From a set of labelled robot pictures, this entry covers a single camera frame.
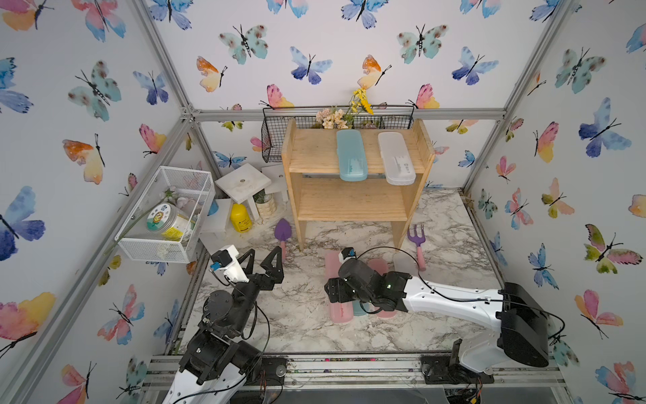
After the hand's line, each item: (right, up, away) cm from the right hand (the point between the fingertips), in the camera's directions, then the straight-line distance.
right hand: (334, 284), depth 77 cm
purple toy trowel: (-21, +14, +28) cm, 38 cm away
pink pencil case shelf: (+18, +2, +19) cm, 26 cm away
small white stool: (-33, +32, +15) cm, 49 cm away
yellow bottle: (-36, +20, +19) cm, 45 cm away
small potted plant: (-28, +25, +27) cm, 47 cm away
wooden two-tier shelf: (-5, +28, +14) cm, 32 cm away
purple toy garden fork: (+35, +11, +26) cm, 45 cm away
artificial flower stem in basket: (-48, +27, -2) cm, 56 cm away
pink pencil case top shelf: (+2, -7, -3) cm, 8 cm away
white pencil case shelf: (+27, +3, +20) cm, 34 cm away
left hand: (-17, +12, -12) cm, 24 cm away
